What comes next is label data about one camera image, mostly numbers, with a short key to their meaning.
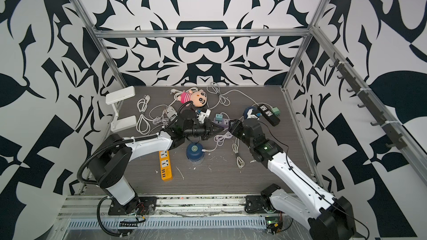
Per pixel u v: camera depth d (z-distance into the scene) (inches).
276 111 41.3
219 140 36.7
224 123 38.9
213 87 46.4
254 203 29.3
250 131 22.3
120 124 38.8
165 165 32.7
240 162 33.4
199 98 40.6
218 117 37.9
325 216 15.6
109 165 18.0
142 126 39.2
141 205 28.6
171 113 40.1
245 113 38.5
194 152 31.1
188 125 26.8
